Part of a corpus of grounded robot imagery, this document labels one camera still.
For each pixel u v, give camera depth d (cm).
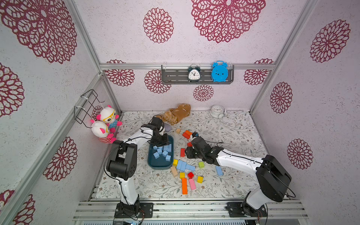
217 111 117
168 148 93
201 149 66
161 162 89
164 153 92
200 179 83
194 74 90
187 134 105
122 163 50
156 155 92
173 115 105
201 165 88
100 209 75
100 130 83
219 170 87
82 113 76
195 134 78
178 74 93
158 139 81
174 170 86
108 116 94
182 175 85
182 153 95
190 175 84
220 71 90
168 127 107
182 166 89
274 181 44
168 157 90
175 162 89
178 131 106
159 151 95
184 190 81
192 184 83
